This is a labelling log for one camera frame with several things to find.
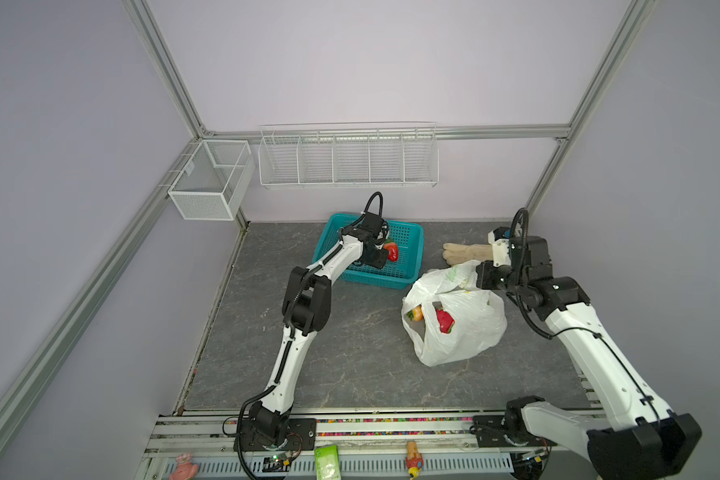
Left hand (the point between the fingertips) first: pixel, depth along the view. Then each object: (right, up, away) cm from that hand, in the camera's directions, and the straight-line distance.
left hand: (383, 261), depth 102 cm
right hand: (+24, -1, -25) cm, 35 cm away
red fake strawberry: (+4, +5, +6) cm, 8 cm away
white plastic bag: (+23, -14, -29) cm, 40 cm away
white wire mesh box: (-56, +26, -5) cm, 62 cm away
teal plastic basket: (+5, -5, +3) cm, 7 cm away
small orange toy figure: (+6, -45, -34) cm, 56 cm away
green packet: (-14, -46, -34) cm, 59 cm away
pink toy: (-47, -46, -35) cm, 74 cm away
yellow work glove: (+27, +3, +9) cm, 29 cm away
